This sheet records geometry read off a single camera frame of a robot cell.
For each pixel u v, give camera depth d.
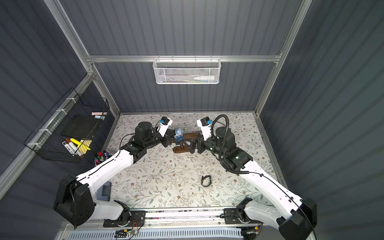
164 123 0.67
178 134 0.73
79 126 0.72
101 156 0.82
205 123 0.58
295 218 0.38
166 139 0.69
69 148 0.67
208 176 0.87
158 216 0.76
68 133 0.70
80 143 0.70
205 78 0.87
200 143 0.59
